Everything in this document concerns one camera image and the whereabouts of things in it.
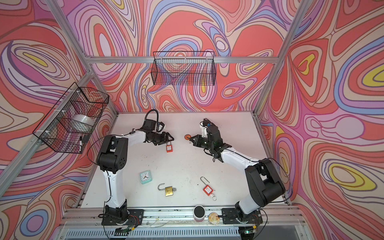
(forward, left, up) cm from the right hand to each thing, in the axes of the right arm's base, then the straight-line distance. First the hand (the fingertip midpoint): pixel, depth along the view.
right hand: (191, 141), depth 87 cm
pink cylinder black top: (-36, -3, -9) cm, 37 cm away
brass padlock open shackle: (-24, +13, -12) cm, 30 cm away
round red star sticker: (+13, +3, -13) cm, 19 cm away
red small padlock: (+4, +15, -12) cm, 19 cm away
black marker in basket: (-8, +54, +12) cm, 56 cm away
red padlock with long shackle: (-24, -8, -12) cm, 28 cm away
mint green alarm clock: (-16, +27, -11) cm, 33 cm away
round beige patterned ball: (-37, -10, -14) cm, 41 cm away
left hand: (+10, +13, -10) cm, 19 cm away
